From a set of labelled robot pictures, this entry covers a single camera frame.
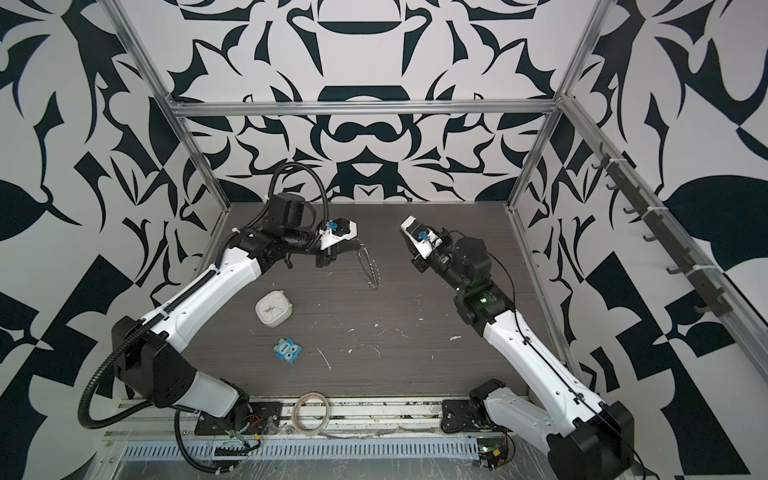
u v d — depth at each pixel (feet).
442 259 1.96
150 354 1.34
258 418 2.39
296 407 2.44
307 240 2.11
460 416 2.45
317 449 2.13
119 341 1.47
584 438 1.23
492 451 2.34
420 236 1.83
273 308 2.93
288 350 2.73
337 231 1.99
